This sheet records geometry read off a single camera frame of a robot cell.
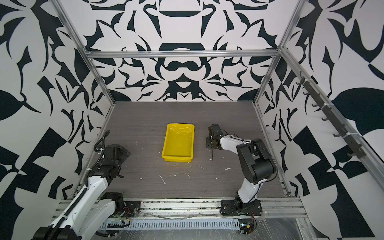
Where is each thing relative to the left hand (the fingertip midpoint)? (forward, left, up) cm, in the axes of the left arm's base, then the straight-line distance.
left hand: (118, 152), depth 83 cm
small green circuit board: (-35, -65, -11) cm, 74 cm away
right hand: (+10, -53, -8) cm, 55 cm away
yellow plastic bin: (+8, -32, -9) cm, 34 cm away
